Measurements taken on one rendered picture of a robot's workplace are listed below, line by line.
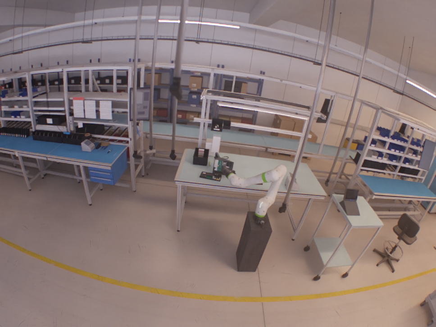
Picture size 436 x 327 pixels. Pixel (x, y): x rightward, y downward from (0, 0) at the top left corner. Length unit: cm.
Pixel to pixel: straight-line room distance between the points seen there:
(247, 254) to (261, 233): 38
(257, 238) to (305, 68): 550
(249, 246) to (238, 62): 514
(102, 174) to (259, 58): 512
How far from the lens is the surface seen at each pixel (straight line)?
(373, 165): 461
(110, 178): 336
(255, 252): 272
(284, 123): 600
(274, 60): 669
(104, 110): 366
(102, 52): 748
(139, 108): 319
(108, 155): 345
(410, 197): 483
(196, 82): 612
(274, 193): 250
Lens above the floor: 245
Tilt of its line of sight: 28 degrees down
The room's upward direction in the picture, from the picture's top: 8 degrees clockwise
